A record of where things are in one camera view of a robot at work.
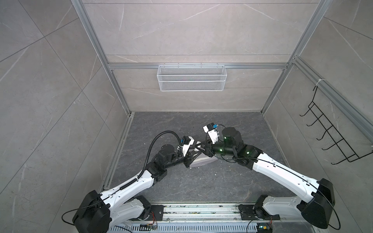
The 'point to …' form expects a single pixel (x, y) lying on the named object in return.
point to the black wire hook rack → (350, 154)
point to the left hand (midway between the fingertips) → (199, 148)
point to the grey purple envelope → (202, 159)
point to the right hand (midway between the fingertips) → (196, 144)
